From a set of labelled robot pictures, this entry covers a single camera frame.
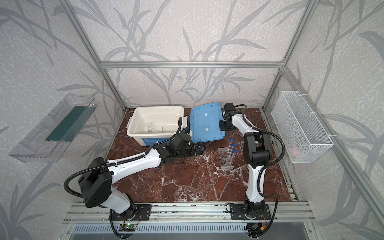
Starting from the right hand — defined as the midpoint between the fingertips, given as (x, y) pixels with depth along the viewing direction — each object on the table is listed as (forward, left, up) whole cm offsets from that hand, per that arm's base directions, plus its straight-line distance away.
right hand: (224, 123), depth 102 cm
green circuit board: (-58, +52, -8) cm, 78 cm away
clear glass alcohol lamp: (-5, +48, -1) cm, 48 cm away
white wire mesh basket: (-29, -27, +27) cm, 48 cm away
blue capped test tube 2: (-21, -2, +6) cm, 22 cm away
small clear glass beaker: (-2, +51, -1) cm, 51 cm away
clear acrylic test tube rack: (-24, +1, -6) cm, 25 cm away
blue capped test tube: (-7, -5, -9) cm, 13 cm away
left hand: (-22, +15, +9) cm, 28 cm away
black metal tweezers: (-1, +42, -6) cm, 43 cm away
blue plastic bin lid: (+4, +13, -4) cm, 14 cm away
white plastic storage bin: (+3, +44, +4) cm, 45 cm away
